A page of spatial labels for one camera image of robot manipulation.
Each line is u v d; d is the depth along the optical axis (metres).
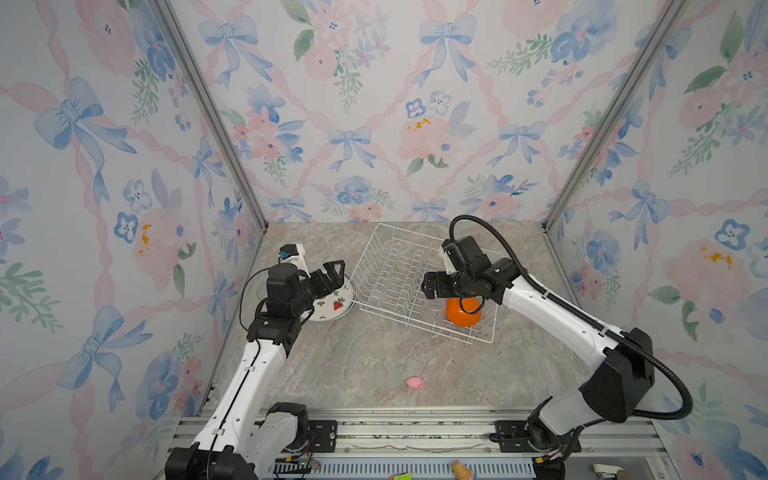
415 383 0.81
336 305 0.95
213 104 0.86
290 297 0.58
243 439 0.42
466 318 0.92
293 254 0.68
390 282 1.00
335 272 0.69
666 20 0.70
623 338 0.44
